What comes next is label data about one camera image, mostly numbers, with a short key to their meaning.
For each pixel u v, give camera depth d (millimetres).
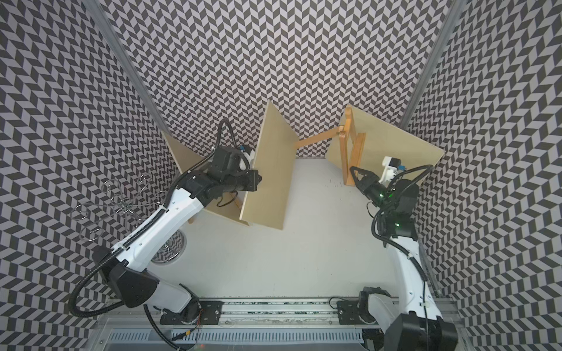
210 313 731
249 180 666
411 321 386
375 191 632
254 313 744
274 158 843
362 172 683
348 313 737
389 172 629
